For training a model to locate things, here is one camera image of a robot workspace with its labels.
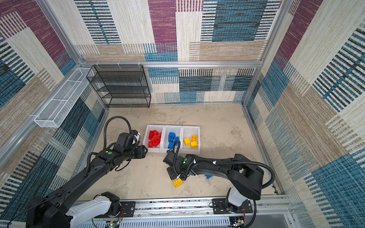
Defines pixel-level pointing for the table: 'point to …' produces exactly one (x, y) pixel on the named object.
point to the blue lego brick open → (170, 145)
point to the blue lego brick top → (171, 134)
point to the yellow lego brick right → (193, 137)
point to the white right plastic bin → (187, 131)
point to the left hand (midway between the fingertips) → (144, 148)
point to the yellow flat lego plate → (177, 183)
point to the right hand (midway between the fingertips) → (176, 173)
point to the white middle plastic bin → (177, 129)
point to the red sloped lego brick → (156, 140)
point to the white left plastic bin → (160, 148)
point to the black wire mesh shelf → (120, 86)
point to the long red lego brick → (152, 133)
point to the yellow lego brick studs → (194, 144)
